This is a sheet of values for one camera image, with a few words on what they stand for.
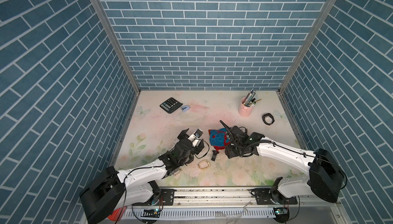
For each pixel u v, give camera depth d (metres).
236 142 0.64
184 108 1.07
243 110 0.99
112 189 0.41
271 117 1.03
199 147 0.75
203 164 0.84
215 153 0.87
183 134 0.75
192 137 0.71
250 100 0.99
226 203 0.74
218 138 0.90
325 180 0.42
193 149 0.62
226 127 0.75
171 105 1.09
